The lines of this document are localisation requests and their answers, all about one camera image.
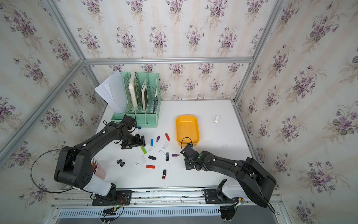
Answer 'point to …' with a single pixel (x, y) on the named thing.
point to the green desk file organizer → (143, 95)
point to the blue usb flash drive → (151, 142)
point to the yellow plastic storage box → (187, 130)
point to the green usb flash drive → (143, 150)
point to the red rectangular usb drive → (150, 166)
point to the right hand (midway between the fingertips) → (190, 163)
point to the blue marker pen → (139, 128)
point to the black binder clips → (121, 163)
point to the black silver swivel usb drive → (167, 156)
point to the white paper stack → (113, 92)
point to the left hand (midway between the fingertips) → (140, 146)
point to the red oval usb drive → (167, 136)
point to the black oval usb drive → (152, 157)
